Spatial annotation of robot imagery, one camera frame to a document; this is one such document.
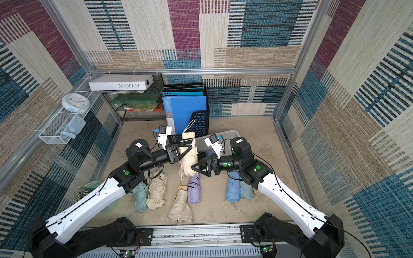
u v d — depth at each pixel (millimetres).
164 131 605
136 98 948
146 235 737
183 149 629
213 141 605
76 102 754
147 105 1022
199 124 1130
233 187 849
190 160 637
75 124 696
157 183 846
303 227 416
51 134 663
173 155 586
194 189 843
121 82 794
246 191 842
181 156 619
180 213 759
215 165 573
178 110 932
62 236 393
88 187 755
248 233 738
